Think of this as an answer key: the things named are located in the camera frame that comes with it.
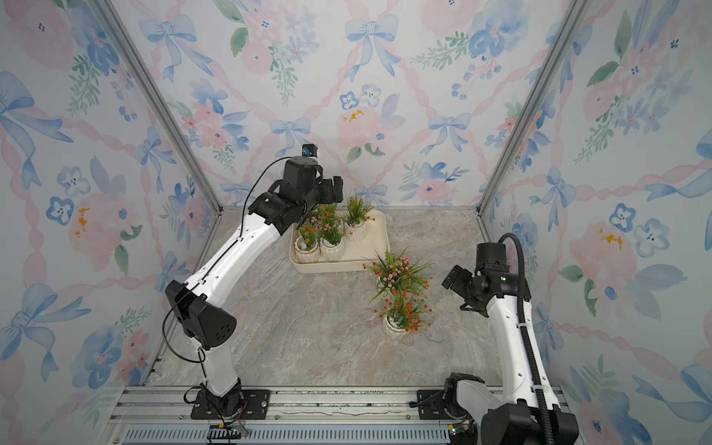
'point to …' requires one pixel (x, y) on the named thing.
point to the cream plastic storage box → (358, 254)
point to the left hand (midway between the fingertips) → (329, 179)
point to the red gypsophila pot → (403, 311)
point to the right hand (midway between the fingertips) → (464, 274)
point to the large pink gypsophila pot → (397, 274)
